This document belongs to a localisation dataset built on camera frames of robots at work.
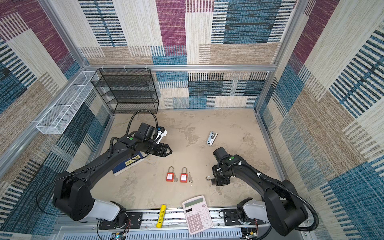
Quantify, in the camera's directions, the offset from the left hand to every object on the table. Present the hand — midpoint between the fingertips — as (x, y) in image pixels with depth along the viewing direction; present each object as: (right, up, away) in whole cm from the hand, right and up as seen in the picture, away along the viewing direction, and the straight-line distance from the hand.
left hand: (168, 148), depth 82 cm
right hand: (+24, -16, +2) cm, 29 cm away
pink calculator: (+16, -31, -8) cm, 35 cm away
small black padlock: (+25, -19, +4) cm, 31 cm away
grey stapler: (+26, +4, +20) cm, 33 cm away
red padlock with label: (+1, -16, +3) cm, 17 cm away
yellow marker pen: (-2, -31, -9) cm, 32 cm away
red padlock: (+8, -16, +5) cm, 19 cm away
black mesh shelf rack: (-35, +38, +29) cm, 59 cm away
